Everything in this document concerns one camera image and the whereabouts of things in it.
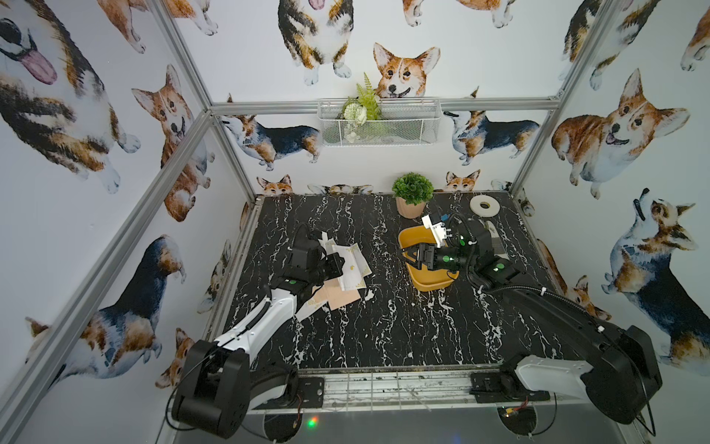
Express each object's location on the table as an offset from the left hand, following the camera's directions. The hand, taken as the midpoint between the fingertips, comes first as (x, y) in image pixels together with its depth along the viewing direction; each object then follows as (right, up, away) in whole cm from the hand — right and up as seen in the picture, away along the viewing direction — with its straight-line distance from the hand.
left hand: (348, 255), depth 85 cm
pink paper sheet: (-1, -14, +5) cm, 15 cm away
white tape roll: (+58, +14, +31) cm, 67 cm away
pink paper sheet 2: (-7, -13, +7) cm, 17 cm away
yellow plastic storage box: (+24, -9, +6) cm, 26 cm away
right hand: (+15, +2, -13) cm, 20 cm away
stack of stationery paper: (+2, -4, +3) cm, 5 cm away
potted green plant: (+21, +21, +15) cm, 34 cm away
